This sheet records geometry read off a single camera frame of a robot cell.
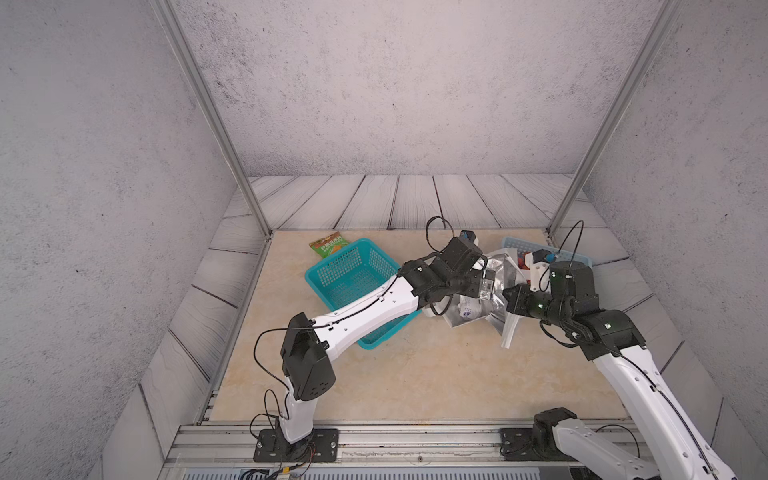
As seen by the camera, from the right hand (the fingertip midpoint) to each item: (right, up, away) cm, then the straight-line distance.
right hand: (505, 290), depth 71 cm
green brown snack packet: (-50, +12, +40) cm, 66 cm away
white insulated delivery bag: (+2, +4, +2) cm, 5 cm away
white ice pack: (-5, -7, +13) cm, 15 cm away
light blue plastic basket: (+21, +11, +37) cm, 44 cm away
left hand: (-4, +2, +3) cm, 5 cm away
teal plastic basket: (-42, +2, +36) cm, 55 cm away
